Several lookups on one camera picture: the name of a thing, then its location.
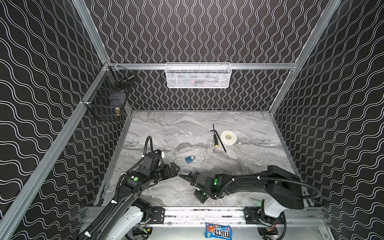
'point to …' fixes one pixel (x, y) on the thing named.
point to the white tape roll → (228, 137)
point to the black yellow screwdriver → (216, 143)
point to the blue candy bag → (218, 231)
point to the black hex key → (219, 139)
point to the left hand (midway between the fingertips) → (177, 171)
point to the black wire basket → (107, 97)
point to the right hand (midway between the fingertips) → (198, 195)
